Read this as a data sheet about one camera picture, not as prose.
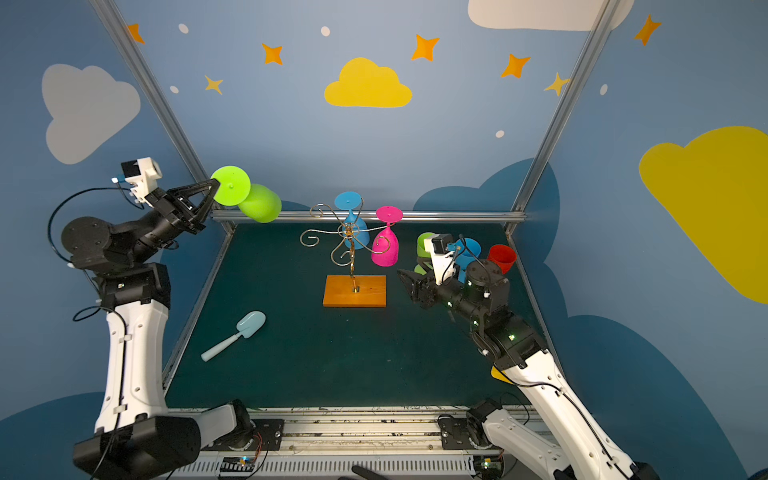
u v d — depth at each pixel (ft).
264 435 2.44
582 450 1.27
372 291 3.31
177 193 1.66
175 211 1.57
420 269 3.65
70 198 1.34
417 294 1.84
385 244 2.87
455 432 2.46
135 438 1.19
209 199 1.72
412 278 1.83
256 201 1.98
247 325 3.06
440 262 1.73
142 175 1.61
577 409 1.34
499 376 2.76
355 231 2.59
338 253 2.31
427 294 1.82
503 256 3.04
